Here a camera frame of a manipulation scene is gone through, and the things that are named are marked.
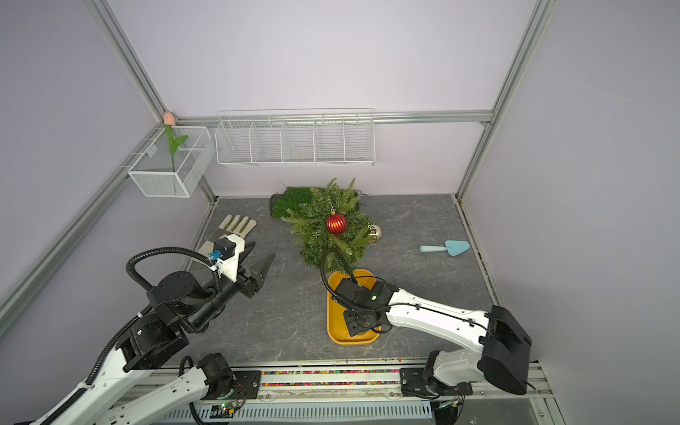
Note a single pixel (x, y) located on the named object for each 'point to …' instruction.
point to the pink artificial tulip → (174, 142)
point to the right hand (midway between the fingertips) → (356, 320)
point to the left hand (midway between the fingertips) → (264, 250)
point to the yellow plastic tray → (337, 327)
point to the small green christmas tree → (309, 228)
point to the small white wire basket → (152, 172)
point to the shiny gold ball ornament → (374, 233)
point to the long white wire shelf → (296, 137)
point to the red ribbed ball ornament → (336, 223)
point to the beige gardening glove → (236, 224)
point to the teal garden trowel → (452, 247)
